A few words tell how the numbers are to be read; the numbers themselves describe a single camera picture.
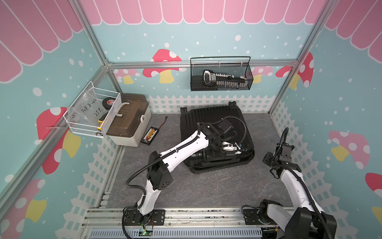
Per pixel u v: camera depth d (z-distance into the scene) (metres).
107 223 0.75
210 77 0.89
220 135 0.57
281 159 0.64
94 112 0.70
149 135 1.06
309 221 0.39
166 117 1.17
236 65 0.91
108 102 0.80
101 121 0.64
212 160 0.75
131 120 0.90
